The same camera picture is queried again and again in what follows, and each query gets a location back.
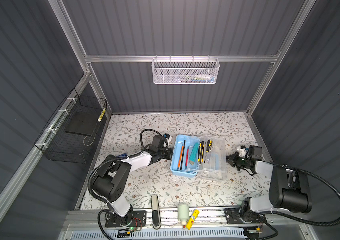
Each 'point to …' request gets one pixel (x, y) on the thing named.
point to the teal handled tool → (193, 155)
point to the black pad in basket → (83, 122)
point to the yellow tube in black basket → (101, 115)
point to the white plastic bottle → (183, 213)
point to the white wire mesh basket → (185, 71)
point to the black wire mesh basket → (68, 135)
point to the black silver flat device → (156, 217)
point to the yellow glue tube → (194, 215)
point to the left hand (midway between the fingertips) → (173, 152)
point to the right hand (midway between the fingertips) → (226, 158)
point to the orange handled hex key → (180, 155)
